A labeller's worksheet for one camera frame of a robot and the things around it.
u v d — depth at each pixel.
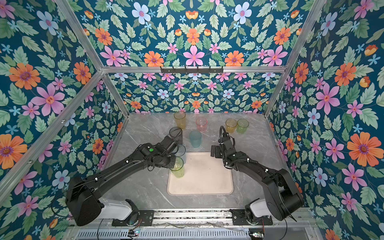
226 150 0.68
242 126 1.08
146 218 0.73
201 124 1.08
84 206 0.39
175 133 0.96
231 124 1.08
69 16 0.70
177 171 0.76
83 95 0.79
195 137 0.94
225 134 0.77
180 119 1.01
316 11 0.69
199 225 0.72
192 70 0.93
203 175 0.89
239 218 0.73
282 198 0.43
